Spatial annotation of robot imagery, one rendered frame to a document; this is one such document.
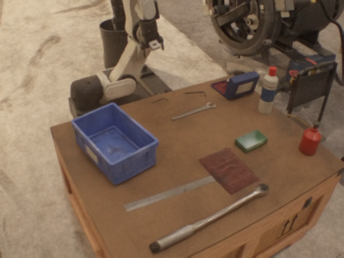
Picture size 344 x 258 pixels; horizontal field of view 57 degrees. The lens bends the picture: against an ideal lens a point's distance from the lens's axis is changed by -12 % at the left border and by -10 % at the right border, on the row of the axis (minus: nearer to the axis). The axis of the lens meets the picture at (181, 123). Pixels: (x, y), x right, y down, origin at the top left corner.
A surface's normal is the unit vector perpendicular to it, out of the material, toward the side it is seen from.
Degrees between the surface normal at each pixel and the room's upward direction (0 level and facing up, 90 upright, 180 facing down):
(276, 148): 0
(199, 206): 0
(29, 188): 0
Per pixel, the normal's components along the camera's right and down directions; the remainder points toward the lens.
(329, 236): 0.05, -0.79
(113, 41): -0.16, 0.64
